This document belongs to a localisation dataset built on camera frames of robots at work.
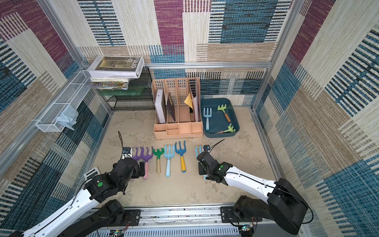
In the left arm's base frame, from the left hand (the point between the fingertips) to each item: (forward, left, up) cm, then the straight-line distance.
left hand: (136, 163), depth 77 cm
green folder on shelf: (+42, +10, +13) cm, 45 cm away
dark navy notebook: (+49, -13, -7) cm, 51 cm away
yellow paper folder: (+34, -27, +13) cm, 45 cm away
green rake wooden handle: (+13, -7, -14) cm, 21 cm away
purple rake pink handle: (+10, 0, -14) cm, 17 cm away
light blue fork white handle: (+44, -42, -12) cm, 62 cm away
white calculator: (0, +30, -13) cm, 33 cm away
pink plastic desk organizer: (+55, -17, -14) cm, 60 cm away
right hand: (+3, -34, -8) cm, 35 cm away
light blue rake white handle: (-4, -36, -7) cm, 37 cm away
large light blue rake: (+11, -14, -13) cm, 23 cm away
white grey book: (+36, -9, +6) cm, 38 cm away
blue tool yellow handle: (+14, -22, -14) cm, 30 cm away
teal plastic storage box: (+44, -52, -16) cm, 69 cm away
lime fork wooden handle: (+51, -54, -12) cm, 75 cm away
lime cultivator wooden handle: (+31, -57, -13) cm, 66 cm away
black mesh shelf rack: (+55, +15, -8) cm, 58 cm away
